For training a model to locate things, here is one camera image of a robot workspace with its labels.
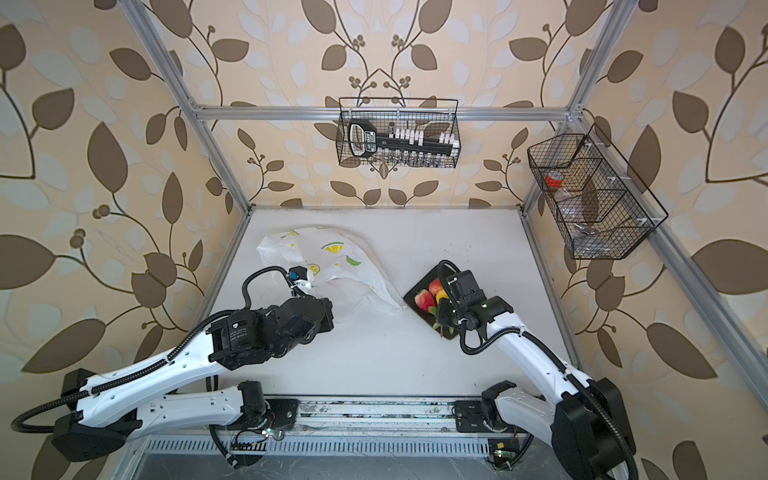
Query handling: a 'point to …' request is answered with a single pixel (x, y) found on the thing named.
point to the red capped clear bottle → (553, 180)
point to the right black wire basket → (602, 207)
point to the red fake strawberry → (435, 286)
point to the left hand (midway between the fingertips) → (339, 306)
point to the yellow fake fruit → (441, 294)
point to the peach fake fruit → (426, 301)
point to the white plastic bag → (335, 264)
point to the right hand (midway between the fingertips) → (440, 317)
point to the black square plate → (448, 332)
